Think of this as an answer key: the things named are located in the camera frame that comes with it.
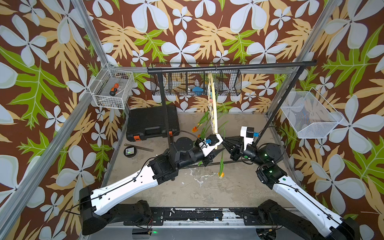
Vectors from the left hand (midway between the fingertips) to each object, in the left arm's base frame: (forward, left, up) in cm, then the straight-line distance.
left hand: (221, 142), depth 59 cm
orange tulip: (+22, +10, -19) cm, 31 cm away
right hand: (+2, 0, -1) cm, 2 cm away
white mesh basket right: (+23, -54, -9) cm, 59 cm away
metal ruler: (+18, +41, -38) cm, 59 cm away
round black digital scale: (+15, +52, -35) cm, 65 cm away
